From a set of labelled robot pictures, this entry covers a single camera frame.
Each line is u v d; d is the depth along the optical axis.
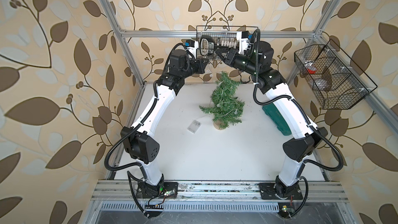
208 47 0.85
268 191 0.73
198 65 0.65
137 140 0.44
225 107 0.72
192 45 0.63
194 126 0.97
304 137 0.45
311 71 0.82
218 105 0.74
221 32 0.90
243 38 0.59
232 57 0.57
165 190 0.74
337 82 0.73
